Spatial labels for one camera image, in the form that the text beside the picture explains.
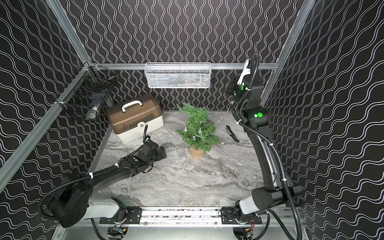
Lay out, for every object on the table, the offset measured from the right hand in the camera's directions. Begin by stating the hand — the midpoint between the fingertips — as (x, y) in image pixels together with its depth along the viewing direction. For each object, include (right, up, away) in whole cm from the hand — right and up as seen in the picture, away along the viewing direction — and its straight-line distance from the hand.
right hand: (235, 74), depth 63 cm
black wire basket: (-85, -3, +29) cm, 90 cm away
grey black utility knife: (+8, -26, +43) cm, 51 cm away
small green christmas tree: (-16, -26, +11) cm, 32 cm away
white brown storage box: (-57, -17, +27) cm, 65 cm away
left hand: (-38, -35, +24) cm, 57 cm away
